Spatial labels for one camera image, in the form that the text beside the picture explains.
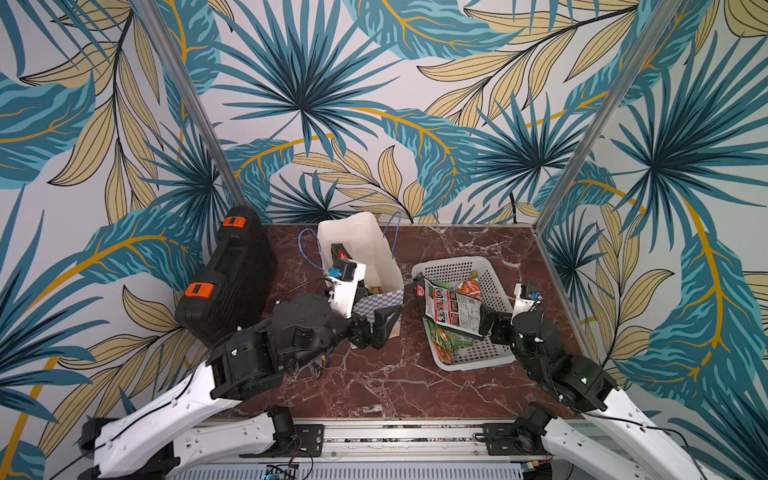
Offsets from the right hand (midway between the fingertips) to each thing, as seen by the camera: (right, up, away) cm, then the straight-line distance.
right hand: (499, 309), depth 72 cm
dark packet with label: (-9, -2, +18) cm, 20 cm away
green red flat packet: (+1, +3, +26) cm, 27 cm away
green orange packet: (-11, -10, +10) cm, 18 cm away
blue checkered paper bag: (-34, +18, +18) cm, 43 cm away
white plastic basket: (+2, -16, +16) cm, 22 cm away
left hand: (-28, +3, -15) cm, 32 cm away
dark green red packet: (-41, +14, +12) cm, 45 cm away
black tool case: (-66, +4, +4) cm, 66 cm away
